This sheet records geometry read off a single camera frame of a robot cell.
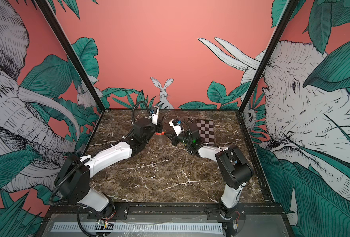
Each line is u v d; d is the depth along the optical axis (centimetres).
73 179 43
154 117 69
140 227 70
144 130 61
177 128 77
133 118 60
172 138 77
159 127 74
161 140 97
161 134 78
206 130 111
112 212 72
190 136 70
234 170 48
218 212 73
